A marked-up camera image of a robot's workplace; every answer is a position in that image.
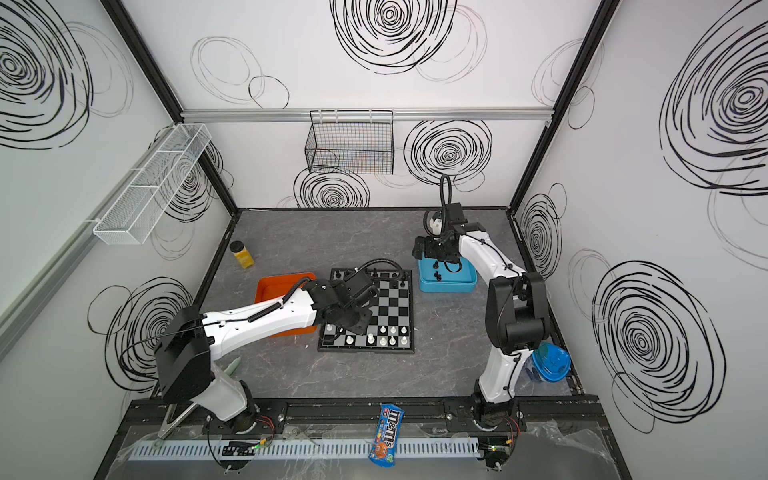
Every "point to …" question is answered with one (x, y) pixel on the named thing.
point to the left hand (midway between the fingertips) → (367, 323)
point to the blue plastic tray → (433, 277)
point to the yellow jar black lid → (241, 252)
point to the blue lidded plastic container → (551, 361)
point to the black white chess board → (391, 328)
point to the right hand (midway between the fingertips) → (425, 251)
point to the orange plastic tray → (271, 287)
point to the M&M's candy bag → (389, 422)
